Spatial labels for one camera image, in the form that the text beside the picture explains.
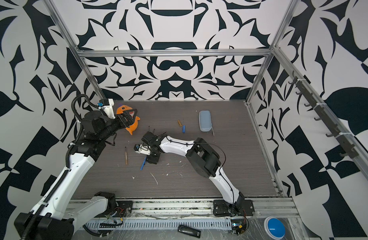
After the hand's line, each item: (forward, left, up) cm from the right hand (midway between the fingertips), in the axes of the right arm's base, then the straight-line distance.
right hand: (151, 155), depth 92 cm
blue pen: (-5, +4, 0) cm, 6 cm away
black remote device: (-37, -22, +1) cm, 43 cm away
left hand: (+8, +5, +33) cm, 34 cm away
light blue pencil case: (+24, -34, +2) cm, 42 cm away
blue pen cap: (+19, -20, 0) cm, 27 cm away
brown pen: (-1, +15, 0) cm, 15 cm away
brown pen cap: (+23, -17, -1) cm, 29 cm away
